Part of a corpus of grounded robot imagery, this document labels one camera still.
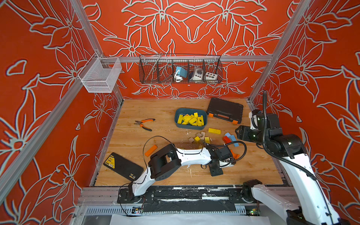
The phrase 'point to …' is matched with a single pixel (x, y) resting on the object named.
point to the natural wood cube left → (191, 139)
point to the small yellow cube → (197, 138)
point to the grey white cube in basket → (198, 74)
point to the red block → (226, 139)
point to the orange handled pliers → (139, 123)
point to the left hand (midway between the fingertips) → (218, 167)
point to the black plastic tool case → (225, 110)
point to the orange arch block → (235, 156)
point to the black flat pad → (123, 167)
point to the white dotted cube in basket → (210, 76)
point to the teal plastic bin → (191, 118)
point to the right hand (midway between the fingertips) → (238, 130)
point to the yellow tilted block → (207, 139)
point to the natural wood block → (204, 134)
